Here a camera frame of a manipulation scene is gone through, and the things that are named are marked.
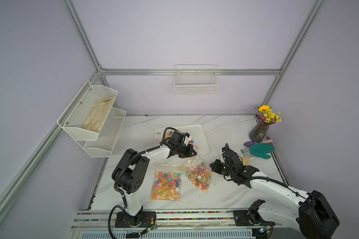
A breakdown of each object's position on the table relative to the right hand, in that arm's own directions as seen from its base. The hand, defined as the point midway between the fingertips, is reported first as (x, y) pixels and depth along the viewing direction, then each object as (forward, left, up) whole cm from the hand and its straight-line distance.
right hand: (210, 167), depth 85 cm
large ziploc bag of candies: (-6, +26, -6) cm, 27 cm away
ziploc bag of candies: (-1, +6, -6) cm, 9 cm away
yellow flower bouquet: (+26, -35, +17) cm, 46 cm away
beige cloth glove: (+24, +62, +24) cm, 71 cm away
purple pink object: (+21, -31, -8) cm, 38 cm away
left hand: (+8, +8, +1) cm, 11 cm away
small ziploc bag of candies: (+9, -25, -6) cm, 28 cm away
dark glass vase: (+23, -35, +2) cm, 42 cm away
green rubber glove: (+14, -37, -6) cm, 41 cm away
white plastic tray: (+25, +5, -8) cm, 27 cm away
